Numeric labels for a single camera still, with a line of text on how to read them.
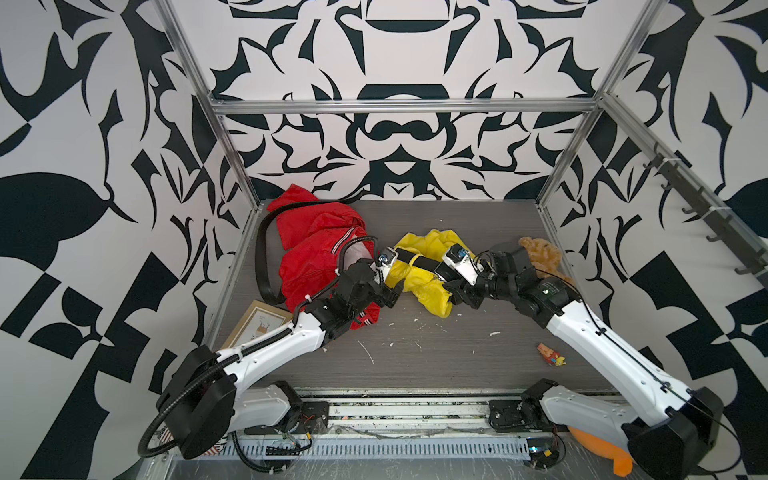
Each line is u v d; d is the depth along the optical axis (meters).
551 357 0.81
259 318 0.89
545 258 0.95
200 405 0.40
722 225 0.55
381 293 0.71
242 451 0.70
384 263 0.67
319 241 0.91
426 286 0.81
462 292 0.65
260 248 1.01
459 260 0.64
